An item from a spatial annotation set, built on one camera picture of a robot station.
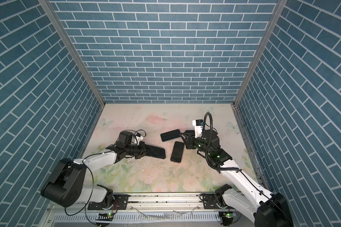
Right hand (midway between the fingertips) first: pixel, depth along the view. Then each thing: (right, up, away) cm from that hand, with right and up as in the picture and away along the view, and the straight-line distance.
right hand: (180, 132), depth 75 cm
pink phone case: (-2, -16, +19) cm, 25 cm away
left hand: (-16, -12, +9) cm, 22 cm away
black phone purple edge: (-5, -5, +27) cm, 28 cm away
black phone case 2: (+9, -3, +28) cm, 30 cm away
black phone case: (-18, -13, +12) cm, 25 cm away
